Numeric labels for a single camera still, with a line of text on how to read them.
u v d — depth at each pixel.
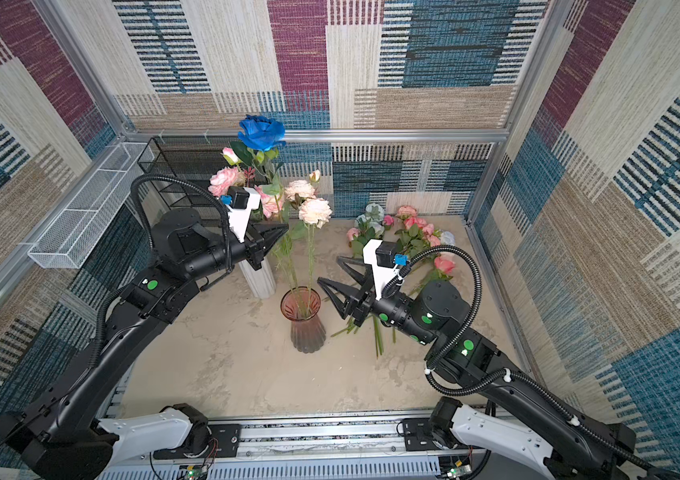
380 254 0.44
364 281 0.49
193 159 1.02
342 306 0.49
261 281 0.91
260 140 0.44
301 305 0.78
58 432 0.37
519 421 0.44
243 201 0.50
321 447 0.73
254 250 0.53
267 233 0.56
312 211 0.68
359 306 0.46
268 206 0.60
